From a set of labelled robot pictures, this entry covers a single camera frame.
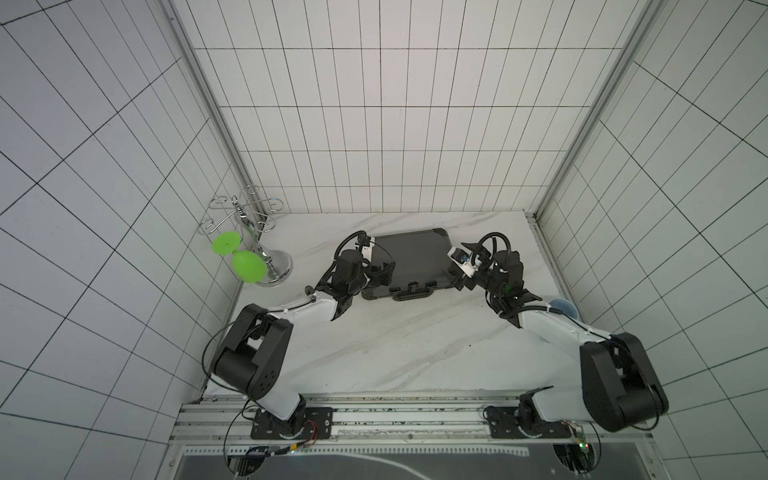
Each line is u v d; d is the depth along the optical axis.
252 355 0.45
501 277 0.66
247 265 0.83
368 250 0.79
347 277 0.68
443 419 0.74
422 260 0.89
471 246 0.81
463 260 0.72
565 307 0.88
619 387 0.42
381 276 0.80
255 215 1.18
